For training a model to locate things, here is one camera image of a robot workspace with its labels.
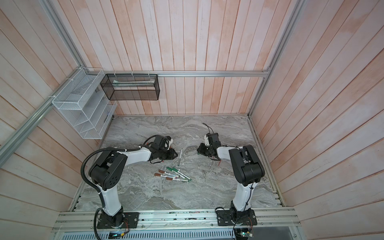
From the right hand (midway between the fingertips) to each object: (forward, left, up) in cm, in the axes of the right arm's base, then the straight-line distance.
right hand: (197, 148), depth 100 cm
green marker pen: (-7, +12, +1) cm, 14 cm away
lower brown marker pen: (-22, +15, +1) cm, 26 cm away
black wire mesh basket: (+35, +48, +26) cm, 65 cm away
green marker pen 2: (-19, +10, +1) cm, 21 cm away
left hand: (-7, +14, 0) cm, 16 cm away
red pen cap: (-11, -13, -1) cm, 17 cm away
